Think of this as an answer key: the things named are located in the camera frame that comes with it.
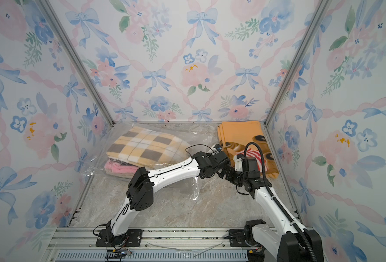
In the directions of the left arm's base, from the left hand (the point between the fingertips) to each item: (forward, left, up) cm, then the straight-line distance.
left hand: (202, 157), depth 85 cm
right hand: (-7, -11, -4) cm, 13 cm away
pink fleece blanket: (-5, +46, -2) cm, 46 cm away
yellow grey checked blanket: (+5, +29, +1) cm, 29 cm away
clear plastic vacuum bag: (+18, +2, -9) cm, 20 cm away
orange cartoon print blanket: (+23, -22, -9) cm, 33 cm away
